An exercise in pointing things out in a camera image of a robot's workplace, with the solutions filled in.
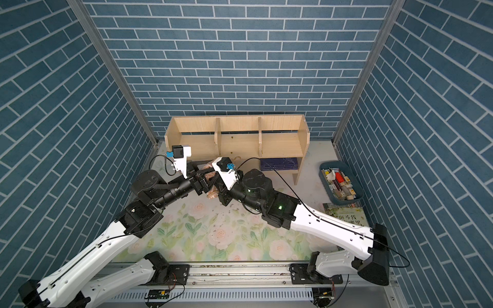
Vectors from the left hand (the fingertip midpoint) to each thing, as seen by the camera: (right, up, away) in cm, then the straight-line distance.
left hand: (224, 169), depth 57 cm
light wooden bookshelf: (+3, +13, +31) cm, 34 cm away
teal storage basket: (+53, -11, +41) cm, 68 cm away
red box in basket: (+54, -7, +43) cm, 69 cm away
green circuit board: (-27, -48, +14) cm, 57 cm away
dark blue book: (+20, 0, +33) cm, 39 cm away
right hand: (-4, -3, +2) cm, 5 cm away
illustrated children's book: (+55, -23, +32) cm, 68 cm away
